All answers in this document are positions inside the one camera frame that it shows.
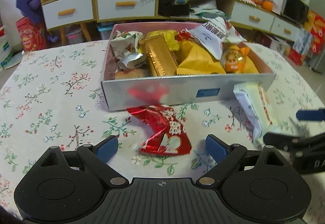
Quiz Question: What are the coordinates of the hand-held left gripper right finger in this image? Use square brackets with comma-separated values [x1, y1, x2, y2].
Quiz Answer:
[196, 134, 287, 181]

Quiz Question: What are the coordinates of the white green nut packet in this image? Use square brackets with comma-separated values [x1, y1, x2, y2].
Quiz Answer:
[111, 31, 144, 60]

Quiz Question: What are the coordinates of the white drawer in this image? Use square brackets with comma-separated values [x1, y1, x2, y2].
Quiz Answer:
[96, 0, 156, 22]
[41, 0, 93, 31]
[270, 15, 303, 36]
[229, 0, 276, 31]

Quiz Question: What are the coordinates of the purple hat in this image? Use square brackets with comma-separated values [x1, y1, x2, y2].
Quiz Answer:
[15, 0, 44, 25]

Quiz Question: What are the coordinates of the small red snack packet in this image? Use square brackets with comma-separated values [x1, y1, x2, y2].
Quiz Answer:
[177, 28, 194, 42]

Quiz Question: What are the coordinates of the red printed bag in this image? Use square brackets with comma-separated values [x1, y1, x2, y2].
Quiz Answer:
[15, 17, 49, 52]

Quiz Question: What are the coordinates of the small clear plastic bin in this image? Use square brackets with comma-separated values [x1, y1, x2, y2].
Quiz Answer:
[65, 28, 85, 45]

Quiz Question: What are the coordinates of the white round base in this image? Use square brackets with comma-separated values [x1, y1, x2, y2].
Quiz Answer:
[0, 52, 24, 70]

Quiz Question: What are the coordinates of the large yellow snack packet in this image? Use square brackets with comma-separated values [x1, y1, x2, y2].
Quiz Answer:
[239, 50, 260, 74]
[176, 41, 227, 75]

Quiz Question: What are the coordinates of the clear biscuit packet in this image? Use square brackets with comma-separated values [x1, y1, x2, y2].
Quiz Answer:
[114, 69, 151, 80]

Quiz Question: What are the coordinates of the red white shopping bag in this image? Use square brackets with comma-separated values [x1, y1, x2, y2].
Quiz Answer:
[0, 24, 14, 70]

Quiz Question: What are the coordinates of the black storage box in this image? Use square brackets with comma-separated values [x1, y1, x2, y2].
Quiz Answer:
[157, 0, 191, 17]

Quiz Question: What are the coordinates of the red orange printed box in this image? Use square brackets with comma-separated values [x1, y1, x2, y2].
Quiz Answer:
[303, 10, 325, 52]

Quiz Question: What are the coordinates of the small yellow snack packet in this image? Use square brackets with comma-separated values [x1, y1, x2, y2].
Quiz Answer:
[145, 29, 179, 50]

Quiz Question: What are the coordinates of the blue white box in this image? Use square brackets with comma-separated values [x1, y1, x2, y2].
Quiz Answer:
[291, 28, 316, 55]

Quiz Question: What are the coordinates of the white snack bar packet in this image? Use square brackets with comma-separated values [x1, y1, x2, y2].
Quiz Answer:
[233, 81, 274, 143]

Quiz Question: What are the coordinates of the white red snack packet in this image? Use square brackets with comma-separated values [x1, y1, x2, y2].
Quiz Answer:
[188, 16, 247, 60]

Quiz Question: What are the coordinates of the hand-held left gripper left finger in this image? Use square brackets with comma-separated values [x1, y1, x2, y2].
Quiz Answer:
[38, 135, 127, 181]

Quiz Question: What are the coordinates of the pile of clothes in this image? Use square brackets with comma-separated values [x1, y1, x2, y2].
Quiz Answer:
[188, 0, 229, 18]

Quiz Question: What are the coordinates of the pink cardboard box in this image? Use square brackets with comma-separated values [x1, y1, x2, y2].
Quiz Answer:
[101, 22, 277, 112]

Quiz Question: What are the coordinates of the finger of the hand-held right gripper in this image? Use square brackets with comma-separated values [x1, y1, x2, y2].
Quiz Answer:
[263, 132, 308, 152]
[297, 109, 325, 122]

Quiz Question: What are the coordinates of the golden snack packet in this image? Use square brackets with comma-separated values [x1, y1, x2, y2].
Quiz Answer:
[144, 36, 179, 77]

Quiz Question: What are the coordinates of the orange white chip packet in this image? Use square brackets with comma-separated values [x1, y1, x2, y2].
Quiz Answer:
[220, 45, 251, 74]

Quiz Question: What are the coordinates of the silver clear snack packet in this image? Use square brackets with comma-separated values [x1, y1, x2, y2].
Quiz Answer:
[116, 52, 146, 71]

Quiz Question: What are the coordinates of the black microwave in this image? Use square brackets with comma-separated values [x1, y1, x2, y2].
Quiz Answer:
[283, 0, 311, 26]

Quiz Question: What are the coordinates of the floral tablecloth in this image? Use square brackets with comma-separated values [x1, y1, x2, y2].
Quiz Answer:
[0, 39, 325, 224]

